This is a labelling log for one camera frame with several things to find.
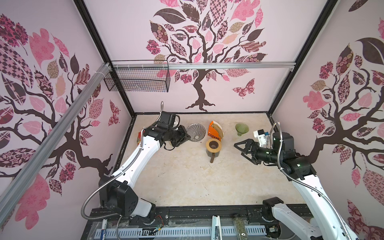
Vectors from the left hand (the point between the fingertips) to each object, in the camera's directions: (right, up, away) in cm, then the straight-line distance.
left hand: (191, 138), depth 77 cm
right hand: (+22, -4, -9) cm, 24 cm away
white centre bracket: (+12, -39, -7) cm, 42 cm away
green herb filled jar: (+23, -41, -9) cm, 48 cm away
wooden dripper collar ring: (+12, -8, +11) cm, 18 cm away
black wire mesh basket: (-35, +39, +18) cm, 56 cm away
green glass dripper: (+35, +5, +26) cm, 44 cm away
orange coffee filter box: (+14, +2, +22) cm, 26 cm away
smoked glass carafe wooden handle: (+12, -11, +11) cm, 20 cm away
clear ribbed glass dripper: (+3, +3, +5) cm, 7 cm away
